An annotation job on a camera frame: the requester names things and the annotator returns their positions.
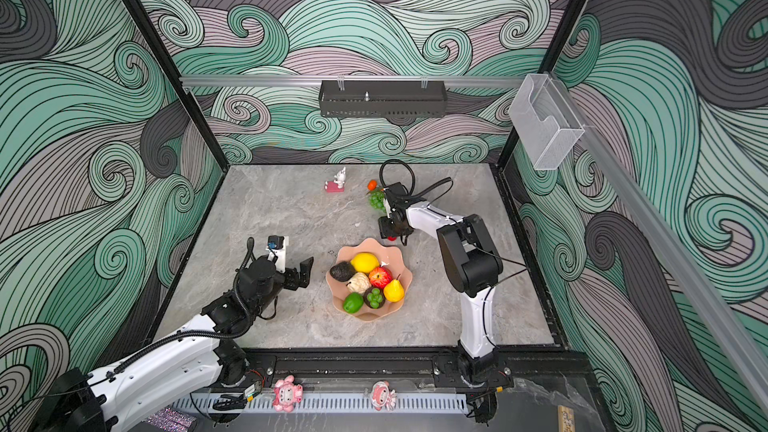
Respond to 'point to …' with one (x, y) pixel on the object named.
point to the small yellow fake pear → (393, 291)
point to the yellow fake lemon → (365, 262)
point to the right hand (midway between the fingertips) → (389, 229)
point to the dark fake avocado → (342, 271)
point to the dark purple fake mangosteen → (374, 297)
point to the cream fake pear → (359, 283)
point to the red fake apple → (380, 277)
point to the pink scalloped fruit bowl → (386, 254)
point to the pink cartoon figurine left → (286, 394)
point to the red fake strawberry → (391, 238)
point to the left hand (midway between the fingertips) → (298, 254)
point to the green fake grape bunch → (376, 200)
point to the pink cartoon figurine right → (382, 396)
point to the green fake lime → (353, 302)
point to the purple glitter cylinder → (169, 420)
